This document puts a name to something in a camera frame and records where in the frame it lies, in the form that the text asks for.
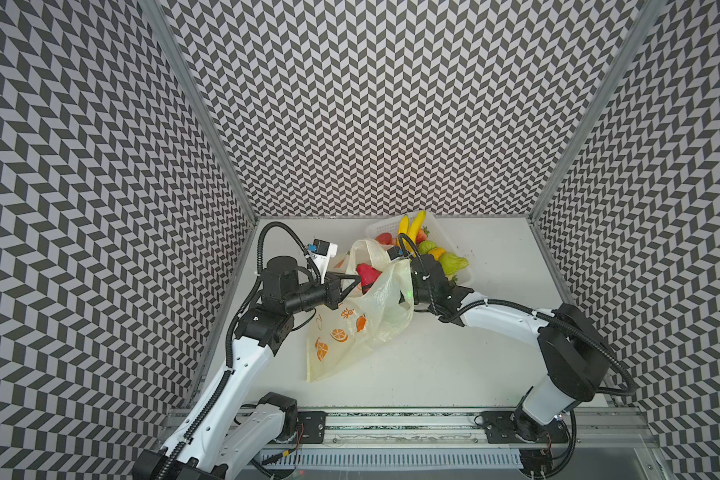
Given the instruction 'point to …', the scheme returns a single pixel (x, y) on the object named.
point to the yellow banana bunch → (410, 225)
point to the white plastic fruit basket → (438, 234)
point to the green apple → (425, 246)
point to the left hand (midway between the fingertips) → (360, 282)
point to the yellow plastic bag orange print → (378, 300)
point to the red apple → (385, 238)
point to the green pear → (451, 263)
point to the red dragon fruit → (368, 275)
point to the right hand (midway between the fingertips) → (368, 297)
